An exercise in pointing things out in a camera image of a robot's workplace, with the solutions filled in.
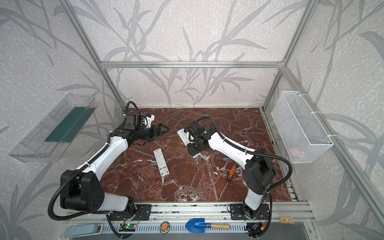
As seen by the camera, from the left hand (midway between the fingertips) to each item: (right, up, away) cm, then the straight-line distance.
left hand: (166, 128), depth 83 cm
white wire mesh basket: (+62, -3, -21) cm, 66 cm away
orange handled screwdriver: (+37, -26, +2) cm, 45 cm away
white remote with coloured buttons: (-3, -24, +4) cm, 24 cm away
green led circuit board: (-16, -48, -11) cm, 52 cm away
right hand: (+15, -10, +2) cm, 18 cm away
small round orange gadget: (+2, -46, -13) cm, 48 cm away
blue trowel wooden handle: (+18, -46, -12) cm, 51 cm away
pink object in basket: (+66, -12, -10) cm, 68 cm away
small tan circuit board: (+60, -43, -12) cm, 75 cm away
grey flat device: (-33, -44, -17) cm, 58 cm away
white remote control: (+12, -5, -9) cm, 16 cm away
